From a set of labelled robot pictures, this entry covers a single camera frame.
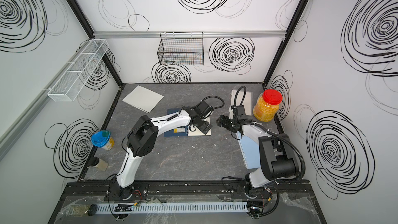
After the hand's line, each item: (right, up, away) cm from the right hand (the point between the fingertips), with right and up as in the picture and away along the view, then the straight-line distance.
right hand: (222, 123), depth 92 cm
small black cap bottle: (-63, -17, -17) cm, 67 cm away
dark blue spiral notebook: (-28, -5, +1) cm, 28 cm away
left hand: (-11, -1, +3) cm, 11 cm away
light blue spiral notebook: (+15, -15, -5) cm, 22 cm away
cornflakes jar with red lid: (+26, +11, -2) cm, 28 cm away
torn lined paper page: (-56, +14, +21) cm, 61 cm away
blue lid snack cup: (-65, -6, -11) cm, 66 cm away
